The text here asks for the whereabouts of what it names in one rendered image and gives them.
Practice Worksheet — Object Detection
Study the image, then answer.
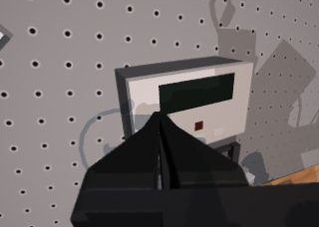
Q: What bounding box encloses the grey perforated base plate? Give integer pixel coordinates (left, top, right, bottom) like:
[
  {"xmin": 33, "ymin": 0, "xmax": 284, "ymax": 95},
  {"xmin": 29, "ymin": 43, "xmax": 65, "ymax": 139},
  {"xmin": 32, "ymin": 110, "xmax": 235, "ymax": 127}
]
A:
[{"xmin": 0, "ymin": 0, "xmax": 319, "ymax": 227}]

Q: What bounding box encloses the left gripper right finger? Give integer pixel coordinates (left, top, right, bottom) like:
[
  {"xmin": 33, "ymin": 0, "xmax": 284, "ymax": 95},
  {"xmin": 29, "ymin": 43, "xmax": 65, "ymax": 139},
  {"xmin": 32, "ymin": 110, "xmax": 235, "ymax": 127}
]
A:
[{"xmin": 159, "ymin": 112, "xmax": 250, "ymax": 189}]

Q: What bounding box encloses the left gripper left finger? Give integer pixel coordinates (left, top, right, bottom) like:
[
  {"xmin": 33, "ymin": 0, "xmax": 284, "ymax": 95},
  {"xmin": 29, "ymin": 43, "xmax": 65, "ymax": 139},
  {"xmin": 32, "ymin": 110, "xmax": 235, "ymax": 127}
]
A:
[{"xmin": 79, "ymin": 112, "xmax": 160, "ymax": 193}]

